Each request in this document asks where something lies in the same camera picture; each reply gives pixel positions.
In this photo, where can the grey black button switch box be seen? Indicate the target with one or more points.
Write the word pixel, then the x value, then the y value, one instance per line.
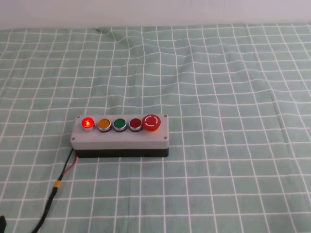
pixel 105 136

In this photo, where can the cyan checkered tablecloth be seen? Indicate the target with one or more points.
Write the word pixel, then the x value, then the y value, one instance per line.
pixel 238 98

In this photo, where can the black object at bottom left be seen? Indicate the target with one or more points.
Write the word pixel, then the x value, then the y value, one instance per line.
pixel 3 224

